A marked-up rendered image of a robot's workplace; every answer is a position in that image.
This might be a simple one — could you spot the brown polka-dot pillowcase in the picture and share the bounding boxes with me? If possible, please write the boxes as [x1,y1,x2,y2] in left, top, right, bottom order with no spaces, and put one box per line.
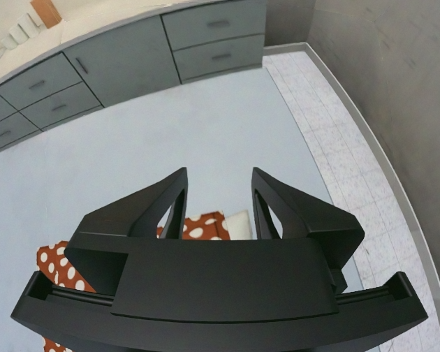
[36,209,230,352]

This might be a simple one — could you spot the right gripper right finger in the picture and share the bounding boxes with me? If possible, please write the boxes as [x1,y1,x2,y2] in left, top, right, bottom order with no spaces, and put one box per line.
[251,167,365,271]

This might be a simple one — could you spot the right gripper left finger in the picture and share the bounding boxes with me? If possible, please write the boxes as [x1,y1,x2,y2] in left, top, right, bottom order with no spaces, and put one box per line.
[75,167,189,239]

